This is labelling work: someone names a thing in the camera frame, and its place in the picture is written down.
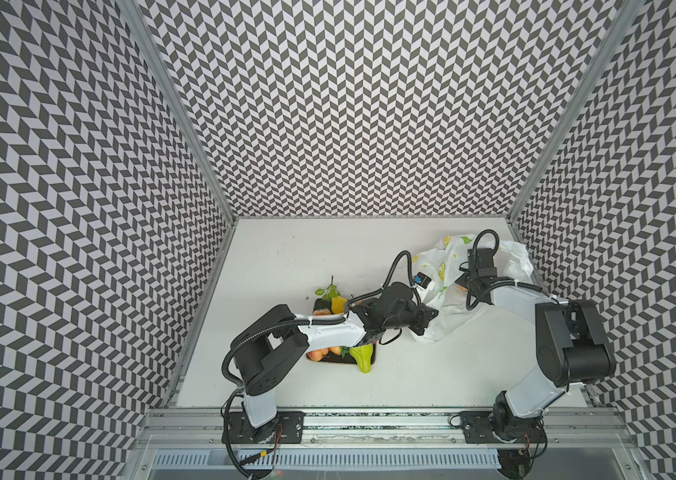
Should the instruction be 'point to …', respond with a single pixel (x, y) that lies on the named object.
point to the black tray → (348, 356)
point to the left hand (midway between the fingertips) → (439, 315)
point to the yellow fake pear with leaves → (331, 293)
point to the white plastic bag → (438, 266)
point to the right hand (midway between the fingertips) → (465, 280)
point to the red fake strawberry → (317, 355)
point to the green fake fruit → (363, 356)
